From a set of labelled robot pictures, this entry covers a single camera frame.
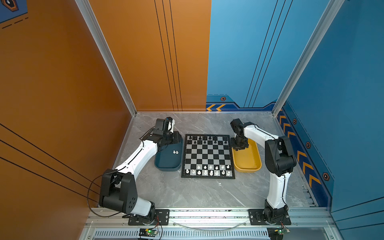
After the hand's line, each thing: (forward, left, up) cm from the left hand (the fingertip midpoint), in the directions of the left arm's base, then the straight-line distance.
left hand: (179, 135), depth 87 cm
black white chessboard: (-6, -17, -14) cm, 23 cm away
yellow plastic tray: (-10, -41, -12) cm, 44 cm away
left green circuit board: (-46, +13, -17) cm, 50 cm away
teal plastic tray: (-7, +7, -16) cm, 19 cm away
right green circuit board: (-45, -49, -16) cm, 69 cm away
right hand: (0, -36, -14) cm, 38 cm away
